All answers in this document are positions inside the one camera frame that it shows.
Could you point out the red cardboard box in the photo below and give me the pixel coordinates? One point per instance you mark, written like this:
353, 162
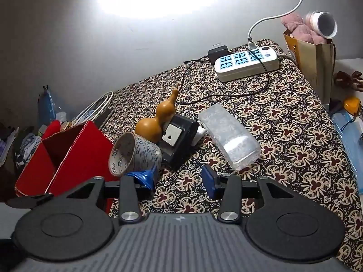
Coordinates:
79, 153

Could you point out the white plastic cup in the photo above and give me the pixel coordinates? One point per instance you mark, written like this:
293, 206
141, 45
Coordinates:
326, 24

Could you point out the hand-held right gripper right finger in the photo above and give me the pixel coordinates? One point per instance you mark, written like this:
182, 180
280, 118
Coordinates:
208, 180

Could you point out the gold paper gift bag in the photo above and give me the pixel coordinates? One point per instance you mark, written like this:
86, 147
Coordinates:
314, 62

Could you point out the pink plush toy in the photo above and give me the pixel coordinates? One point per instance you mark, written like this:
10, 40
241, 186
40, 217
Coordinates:
303, 32

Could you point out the orange plastic object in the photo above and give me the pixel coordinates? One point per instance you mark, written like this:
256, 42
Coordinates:
351, 104

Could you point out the clear plastic box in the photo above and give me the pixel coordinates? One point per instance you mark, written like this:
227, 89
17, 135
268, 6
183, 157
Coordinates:
227, 136

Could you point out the white power strip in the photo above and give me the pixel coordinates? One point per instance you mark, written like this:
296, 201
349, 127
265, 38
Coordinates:
244, 70

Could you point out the brown gourd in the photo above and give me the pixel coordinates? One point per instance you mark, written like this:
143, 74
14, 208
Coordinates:
147, 127

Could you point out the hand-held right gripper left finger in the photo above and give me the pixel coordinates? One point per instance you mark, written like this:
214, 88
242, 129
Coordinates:
146, 178

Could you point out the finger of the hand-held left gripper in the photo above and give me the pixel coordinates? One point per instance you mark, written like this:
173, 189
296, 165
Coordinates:
28, 201

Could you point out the blue plastic packet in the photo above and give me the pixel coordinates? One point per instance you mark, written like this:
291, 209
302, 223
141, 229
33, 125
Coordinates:
348, 136

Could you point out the black box white label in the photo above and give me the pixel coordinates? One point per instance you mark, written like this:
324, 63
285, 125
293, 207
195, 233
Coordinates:
181, 144

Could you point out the black power adapter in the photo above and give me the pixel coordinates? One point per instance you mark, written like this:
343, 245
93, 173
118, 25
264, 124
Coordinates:
217, 53

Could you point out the brown ribbon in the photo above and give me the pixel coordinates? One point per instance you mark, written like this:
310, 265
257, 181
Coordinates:
348, 79

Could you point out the floral patterned cloth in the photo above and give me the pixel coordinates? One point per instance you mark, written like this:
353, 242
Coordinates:
283, 136

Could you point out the white charger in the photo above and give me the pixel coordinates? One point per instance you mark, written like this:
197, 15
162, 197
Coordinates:
200, 133

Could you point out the dark phone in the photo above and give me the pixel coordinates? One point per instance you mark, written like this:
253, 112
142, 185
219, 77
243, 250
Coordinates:
103, 117

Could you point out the blue plastic bag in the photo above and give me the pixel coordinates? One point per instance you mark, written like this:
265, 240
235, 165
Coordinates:
45, 107

